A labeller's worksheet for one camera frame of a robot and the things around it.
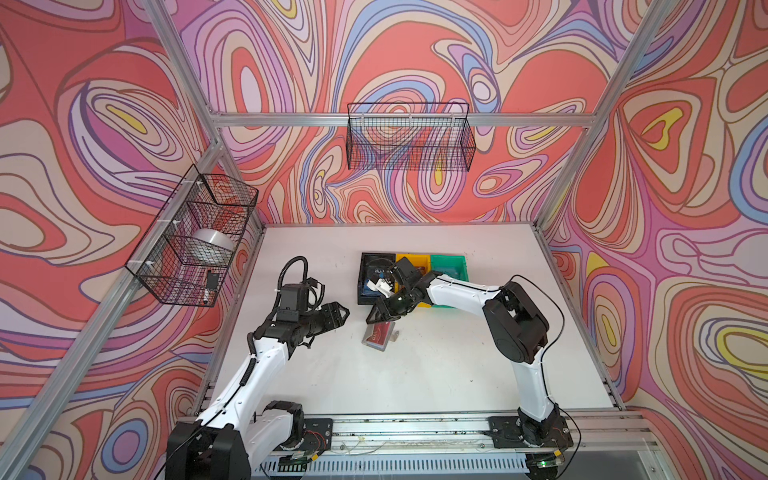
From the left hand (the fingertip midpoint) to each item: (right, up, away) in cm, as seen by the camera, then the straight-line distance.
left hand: (344, 312), depth 83 cm
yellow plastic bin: (+24, +13, +17) cm, 32 cm away
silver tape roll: (-30, +18, -13) cm, 38 cm away
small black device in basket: (-32, +10, -9) cm, 34 cm away
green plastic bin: (+34, +13, +19) cm, 41 cm away
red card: (+10, -7, +8) cm, 15 cm away
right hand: (+8, -5, +5) cm, 11 cm away
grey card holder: (+14, -9, +8) cm, 18 cm away
